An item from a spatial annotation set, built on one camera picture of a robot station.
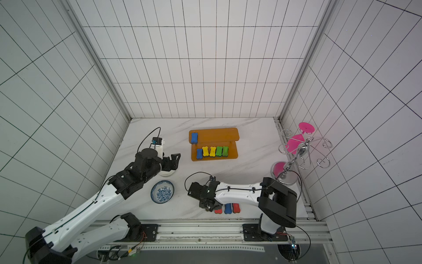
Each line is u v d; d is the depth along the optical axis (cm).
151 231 73
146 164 53
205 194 63
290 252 71
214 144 100
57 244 38
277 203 42
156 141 63
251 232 73
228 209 78
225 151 98
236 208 79
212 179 76
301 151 72
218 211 78
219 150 98
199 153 98
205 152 98
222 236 73
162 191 85
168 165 65
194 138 90
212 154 98
